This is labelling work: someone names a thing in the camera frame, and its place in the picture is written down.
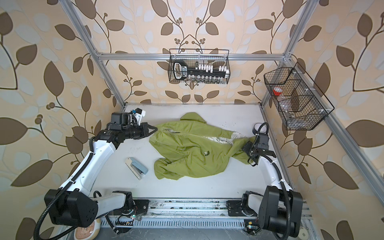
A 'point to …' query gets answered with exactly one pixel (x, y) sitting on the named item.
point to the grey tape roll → (256, 127)
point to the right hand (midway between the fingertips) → (249, 150)
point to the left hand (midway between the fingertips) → (156, 127)
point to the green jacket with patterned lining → (193, 148)
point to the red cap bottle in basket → (277, 91)
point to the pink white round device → (88, 233)
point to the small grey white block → (137, 168)
